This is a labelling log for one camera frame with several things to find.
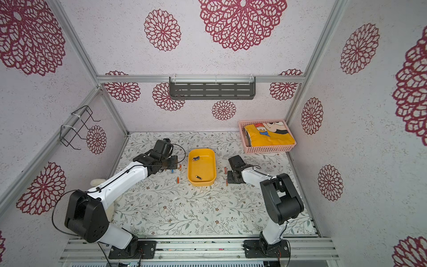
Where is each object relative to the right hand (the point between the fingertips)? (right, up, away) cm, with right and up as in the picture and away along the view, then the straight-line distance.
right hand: (232, 176), depth 97 cm
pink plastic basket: (+24, +24, +12) cm, 36 cm away
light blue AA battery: (-36, +2, +4) cm, 36 cm away
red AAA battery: (-4, +3, +4) cm, 6 cm away
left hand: (-32, +9, -9) cm, 35 cm away
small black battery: (-20, -1, +1) cm, 20 cm away
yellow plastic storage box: (-18, +5, +4) cm, 19 cm away
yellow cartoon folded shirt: (+24, +25, +12) cm, 37 cm away
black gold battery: (-22, +9, +9) cm, 26 cm away
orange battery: (-32, -2, +1) cm, 32 cm away
